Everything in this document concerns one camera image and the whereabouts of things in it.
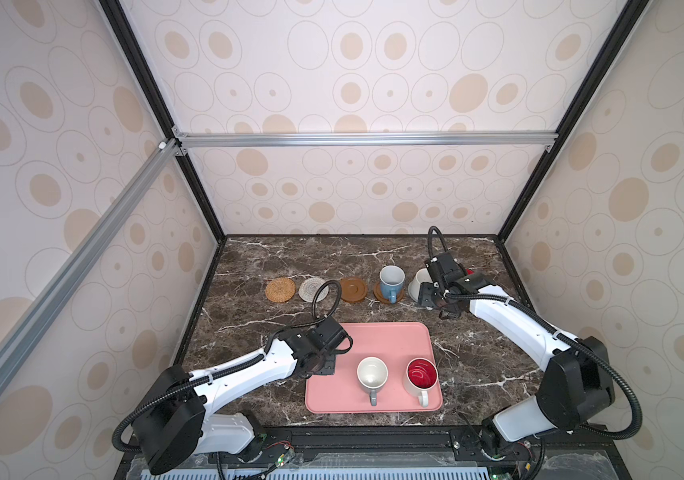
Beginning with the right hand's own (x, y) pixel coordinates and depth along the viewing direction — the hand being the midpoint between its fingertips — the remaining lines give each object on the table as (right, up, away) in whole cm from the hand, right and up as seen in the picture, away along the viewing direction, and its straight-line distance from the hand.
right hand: (431, 297), depth 88 cm
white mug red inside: (-4, -22, -4) cm, 22 cm away
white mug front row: (-18, -21, -4) cm, 28 cm away
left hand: (-28, -17, -6) cm, 34 cm away
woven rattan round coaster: (-48, +1, +16) cm, 50 cm away
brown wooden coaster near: (-23, +1, +15) cm, 27 cm away
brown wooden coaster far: (-14, -2, +14) cm, 20 cm away
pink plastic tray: (-10, -15, +4) cm, 18 cm away
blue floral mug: (-10, +4, +9) cm, 14 cm away
